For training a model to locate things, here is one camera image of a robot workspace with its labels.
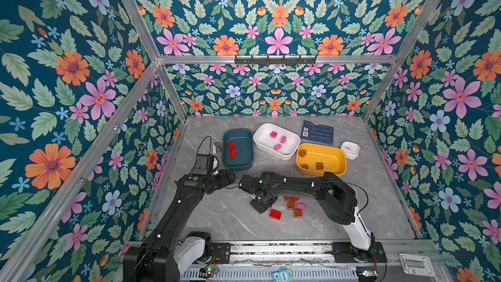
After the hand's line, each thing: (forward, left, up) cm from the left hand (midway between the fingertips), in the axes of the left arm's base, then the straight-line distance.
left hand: (231, 177), depth 83 cm
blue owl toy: (-35, -18, -9) cm, 41 cm away
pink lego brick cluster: (+26, -27, -9) cm, 39 cm away
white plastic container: (+26, -24, -11) cm, 37 cm away
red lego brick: (+24, +2, -9) cm, 26 cm away
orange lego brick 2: (+8, -35, -8) cm, 37 cm away
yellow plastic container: (+13, -43, -12) cm, 46 cm away
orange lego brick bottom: (-14, -28, -11) cm, 33 cm away
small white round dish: (+15, -62, -8) cm, 64 cm away
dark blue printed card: (+30, -46, -10) cm, 56 cm away
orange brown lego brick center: (-8, -24, -9) cm, 27 cm away
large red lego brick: (-14, -18, -10) cm, 25 cm away
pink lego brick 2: (+21, -23, -9) cm, 33 cm away
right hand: (-7, -13, -11) cm, 19 cm away
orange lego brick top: (+16, -36, -9) cm, 40 cm away
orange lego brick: (-10, -25, -11) cm, 29 cm away
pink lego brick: (-12, -29, -8) cm, 32 cm away
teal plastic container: (+15, -5, -10) cm, 19 cm away
